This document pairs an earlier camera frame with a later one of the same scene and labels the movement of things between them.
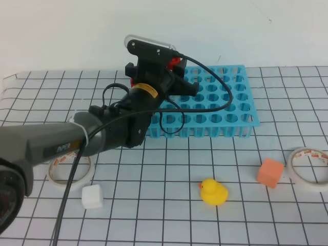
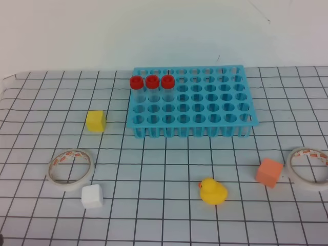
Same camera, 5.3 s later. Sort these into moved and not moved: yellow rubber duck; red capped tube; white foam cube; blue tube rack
Moved: red capped tube
Not moved: white foam cube; blue tube rack; yellow rubber duck
